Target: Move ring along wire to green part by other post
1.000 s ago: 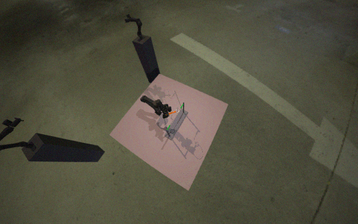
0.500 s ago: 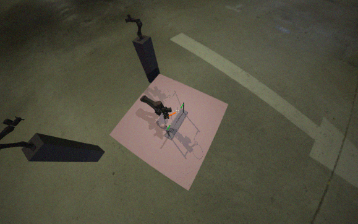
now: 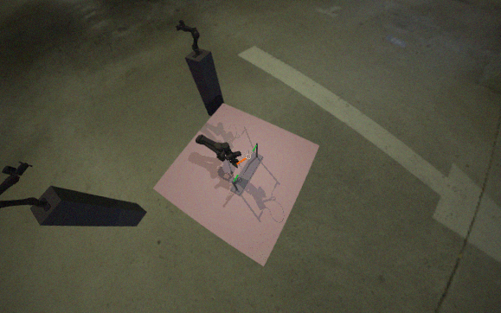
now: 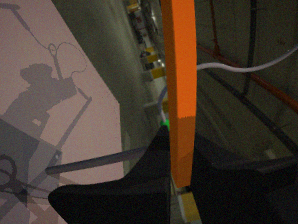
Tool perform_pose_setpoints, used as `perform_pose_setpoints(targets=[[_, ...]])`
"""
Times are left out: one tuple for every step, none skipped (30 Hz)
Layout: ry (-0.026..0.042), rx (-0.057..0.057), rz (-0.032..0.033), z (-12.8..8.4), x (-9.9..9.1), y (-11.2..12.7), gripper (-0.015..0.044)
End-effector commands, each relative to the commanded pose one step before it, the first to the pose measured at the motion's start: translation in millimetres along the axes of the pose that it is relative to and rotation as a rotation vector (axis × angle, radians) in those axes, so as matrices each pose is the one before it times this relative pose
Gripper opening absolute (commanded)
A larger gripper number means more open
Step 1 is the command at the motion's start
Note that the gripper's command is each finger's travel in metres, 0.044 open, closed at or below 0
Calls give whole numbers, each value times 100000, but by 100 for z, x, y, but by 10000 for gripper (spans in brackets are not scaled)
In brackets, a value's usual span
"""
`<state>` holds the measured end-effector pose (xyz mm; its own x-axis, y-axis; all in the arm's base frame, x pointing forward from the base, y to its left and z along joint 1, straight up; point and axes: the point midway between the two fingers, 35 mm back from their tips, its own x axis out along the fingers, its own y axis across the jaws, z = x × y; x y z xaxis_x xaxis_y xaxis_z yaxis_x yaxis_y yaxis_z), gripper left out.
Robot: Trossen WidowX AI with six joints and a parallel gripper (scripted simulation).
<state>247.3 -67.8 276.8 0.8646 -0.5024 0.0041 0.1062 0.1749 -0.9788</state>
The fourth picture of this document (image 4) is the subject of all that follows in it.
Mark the orange handle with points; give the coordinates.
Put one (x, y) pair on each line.
(181, 80)

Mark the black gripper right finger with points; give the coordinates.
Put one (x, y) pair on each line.
(227, 186)

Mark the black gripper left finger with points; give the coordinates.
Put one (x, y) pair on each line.
(141, 197)

